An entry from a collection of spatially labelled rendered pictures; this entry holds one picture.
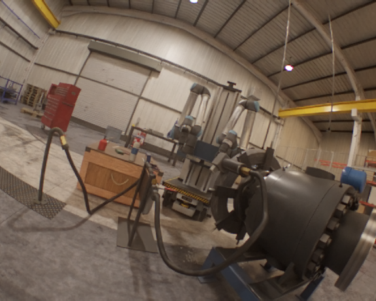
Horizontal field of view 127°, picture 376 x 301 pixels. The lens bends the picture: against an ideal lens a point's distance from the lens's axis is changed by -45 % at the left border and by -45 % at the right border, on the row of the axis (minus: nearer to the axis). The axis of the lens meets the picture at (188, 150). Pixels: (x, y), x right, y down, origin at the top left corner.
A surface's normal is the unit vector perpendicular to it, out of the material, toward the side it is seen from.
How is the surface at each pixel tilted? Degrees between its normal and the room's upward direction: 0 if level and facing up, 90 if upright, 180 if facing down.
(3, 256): 0
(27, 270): 0
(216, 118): 90
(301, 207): 70
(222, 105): 90
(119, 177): 90
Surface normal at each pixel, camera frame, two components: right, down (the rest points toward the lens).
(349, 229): -0.62, -0.74
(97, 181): 0.33, 0.13
